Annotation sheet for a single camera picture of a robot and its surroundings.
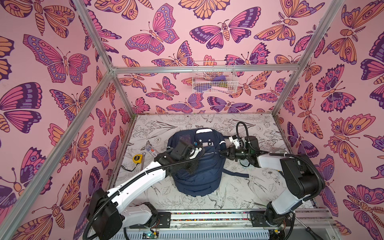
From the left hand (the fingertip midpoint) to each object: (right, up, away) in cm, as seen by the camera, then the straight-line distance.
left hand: (198, 161), depth 77 cm
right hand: (+13, +3, +10) cm, 17 cm away
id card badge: (-30, +2, +20) cm, 36 cm away
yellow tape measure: (-38, -2, +17) cm, 41 cm away
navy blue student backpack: (+2, -7, -2) cm, 8 cm away
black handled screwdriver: (+53, -32, -9) cm, 62 cm away
